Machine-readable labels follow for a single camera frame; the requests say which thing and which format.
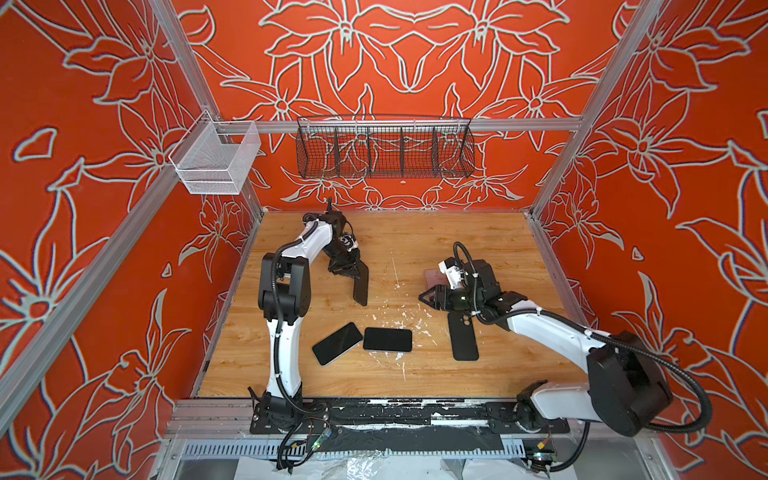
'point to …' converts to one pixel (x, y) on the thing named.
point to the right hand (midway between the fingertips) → (420, 297)
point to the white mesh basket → (214, 157)
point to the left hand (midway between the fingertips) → (358, 272)
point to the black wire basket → (384, 147)
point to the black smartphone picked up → (361, 285)
